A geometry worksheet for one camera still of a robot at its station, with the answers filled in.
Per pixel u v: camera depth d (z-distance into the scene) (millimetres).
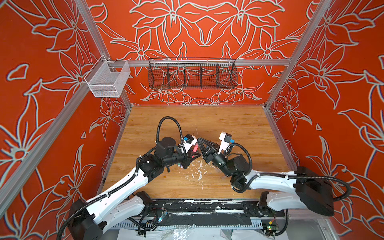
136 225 589
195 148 648
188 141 591
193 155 656
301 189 414
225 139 589
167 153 551
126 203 568
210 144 616
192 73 977
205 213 726
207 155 603
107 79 938
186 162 632
